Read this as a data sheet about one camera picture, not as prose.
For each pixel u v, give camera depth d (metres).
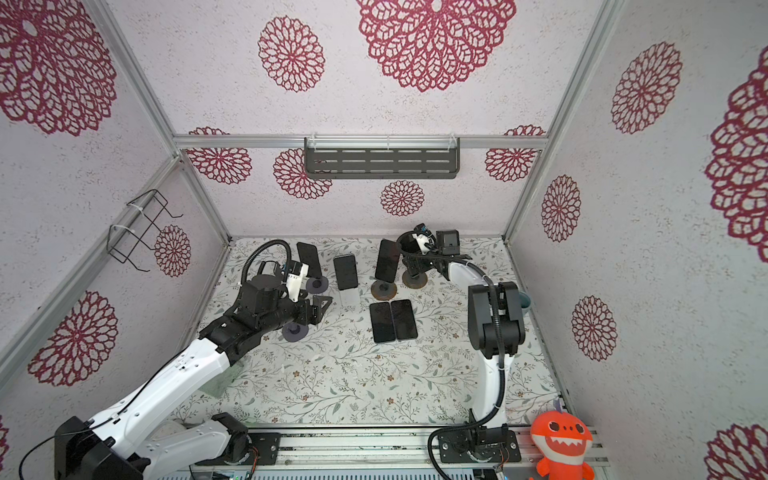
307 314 0.66
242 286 0.56
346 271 1.00
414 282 1.06
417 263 0.92
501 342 0.55
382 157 0.97
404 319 0.98
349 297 1.03
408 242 0.90
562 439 0.68
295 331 0.93
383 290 1.03
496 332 0.49
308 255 0.97
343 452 0.75
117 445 0.39
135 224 0.77
